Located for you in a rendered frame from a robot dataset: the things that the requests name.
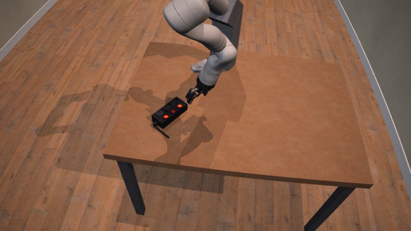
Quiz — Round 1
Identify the black power strip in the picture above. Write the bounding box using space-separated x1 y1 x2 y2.
152 97 188 138

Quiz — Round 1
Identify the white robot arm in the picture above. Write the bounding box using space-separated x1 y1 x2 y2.
163 0 237 86

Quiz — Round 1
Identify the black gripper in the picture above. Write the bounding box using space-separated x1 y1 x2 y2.
186 75 215 105

